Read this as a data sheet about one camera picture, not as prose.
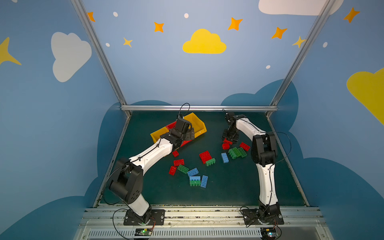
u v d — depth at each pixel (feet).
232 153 3.14
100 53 2.76
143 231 2.32
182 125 2.17
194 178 2.78
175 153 3.14
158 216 2.50
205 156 3.14
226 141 3.37
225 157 3.13
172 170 2.97
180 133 2.18
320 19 2.41
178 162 3.05
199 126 3.64
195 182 2.75
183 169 2.97
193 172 2.91
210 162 3.04
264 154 2.03
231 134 2.91
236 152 3.20
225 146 3.31
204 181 2.90
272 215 2.26
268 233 2.35
